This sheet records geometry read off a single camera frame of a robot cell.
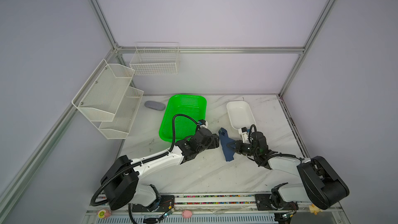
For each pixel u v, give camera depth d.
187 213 0.70
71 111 0.60
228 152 0.85
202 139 0.61
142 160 0.45
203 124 0.73
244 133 0.82
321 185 0.43
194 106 1.12
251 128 0.79
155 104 1.11
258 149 0.70
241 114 1.07
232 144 0.84
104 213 0.67
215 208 0.73
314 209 0.68
